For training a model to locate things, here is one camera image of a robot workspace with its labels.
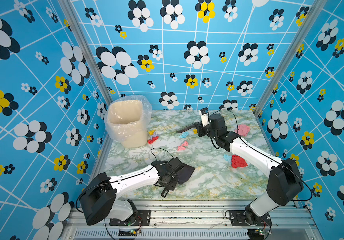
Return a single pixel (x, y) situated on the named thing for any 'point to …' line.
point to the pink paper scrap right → (243, 129)
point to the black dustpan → (183, 171)
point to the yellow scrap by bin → (151, 132)
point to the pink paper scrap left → (182, 147)
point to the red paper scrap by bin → (153, 139)
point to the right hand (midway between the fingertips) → (198, 123)
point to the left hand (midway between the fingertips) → (173, 184)
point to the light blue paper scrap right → (227, 157)
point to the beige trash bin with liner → (126, 120)
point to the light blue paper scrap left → (184, 134)
